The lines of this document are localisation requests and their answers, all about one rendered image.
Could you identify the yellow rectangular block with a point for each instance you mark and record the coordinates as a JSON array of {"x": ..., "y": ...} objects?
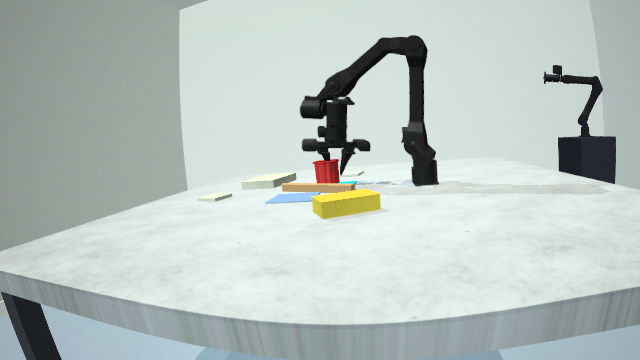
[{"x": 345, "y": 203}]

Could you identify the red cup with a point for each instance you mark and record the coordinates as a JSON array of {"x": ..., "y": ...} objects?
[{"x": 327, "y": 172}]

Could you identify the tan wooden bar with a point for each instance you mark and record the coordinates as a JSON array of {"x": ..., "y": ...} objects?
[{"x": 318, "y": 187}]

